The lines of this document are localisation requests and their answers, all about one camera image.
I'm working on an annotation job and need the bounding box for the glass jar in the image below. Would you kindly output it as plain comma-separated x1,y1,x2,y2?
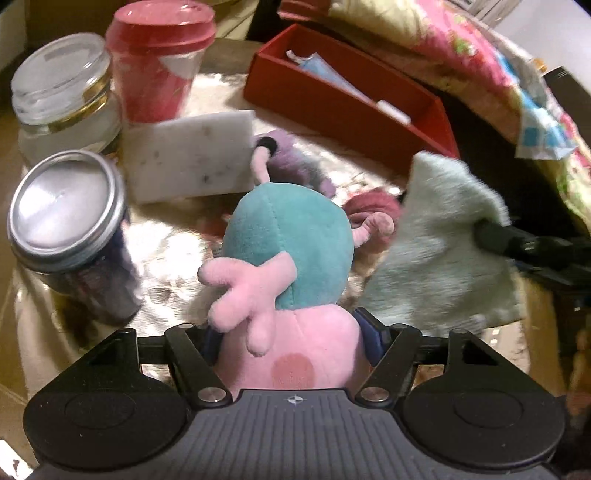
11,33,122,167

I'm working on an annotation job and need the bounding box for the floral pink quilt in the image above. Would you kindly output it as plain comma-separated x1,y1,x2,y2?
279,1,590,224

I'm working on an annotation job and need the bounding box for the blue face mask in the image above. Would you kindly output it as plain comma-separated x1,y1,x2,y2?
286,50,372,103

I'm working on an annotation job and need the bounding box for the purple cloth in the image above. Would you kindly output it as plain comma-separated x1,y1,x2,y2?
250,129,335,198

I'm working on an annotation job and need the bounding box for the red cardboard box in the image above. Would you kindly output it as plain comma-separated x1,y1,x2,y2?
243,25,459,177

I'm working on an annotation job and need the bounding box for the purple drink can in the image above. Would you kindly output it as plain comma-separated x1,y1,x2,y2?
7,150,142,325

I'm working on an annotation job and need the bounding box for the light blue towel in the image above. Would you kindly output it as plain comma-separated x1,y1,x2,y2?
359,152,523,337

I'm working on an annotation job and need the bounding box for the pink pig plush toy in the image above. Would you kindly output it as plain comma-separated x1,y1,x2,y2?
198,135,396,395

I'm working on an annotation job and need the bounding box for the pink knit sock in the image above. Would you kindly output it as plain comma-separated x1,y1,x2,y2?
342,188,402,254

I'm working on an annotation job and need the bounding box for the red lidded cup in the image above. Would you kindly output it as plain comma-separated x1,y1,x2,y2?
105,1,216,123

